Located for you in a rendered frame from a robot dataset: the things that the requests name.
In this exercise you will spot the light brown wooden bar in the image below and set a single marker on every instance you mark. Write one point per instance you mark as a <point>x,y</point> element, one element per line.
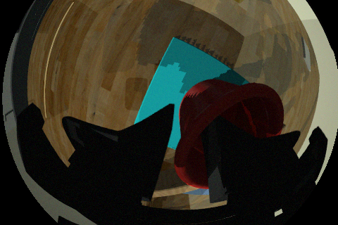
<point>169,183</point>

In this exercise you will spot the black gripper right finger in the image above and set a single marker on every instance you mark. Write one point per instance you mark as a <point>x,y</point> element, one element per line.
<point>233,155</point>

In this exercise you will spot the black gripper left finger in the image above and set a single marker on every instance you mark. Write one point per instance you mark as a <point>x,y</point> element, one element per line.
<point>138,149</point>

